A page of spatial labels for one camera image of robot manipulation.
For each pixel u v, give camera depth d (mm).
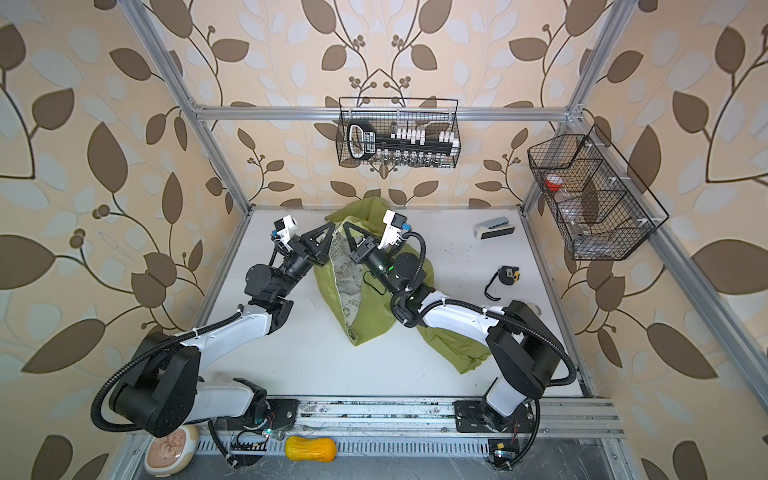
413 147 831
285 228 692
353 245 667
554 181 801
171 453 680
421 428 737
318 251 666
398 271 561
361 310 909
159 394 421
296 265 658
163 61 800
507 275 978
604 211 731
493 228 1098
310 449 667
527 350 444
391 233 652
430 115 910
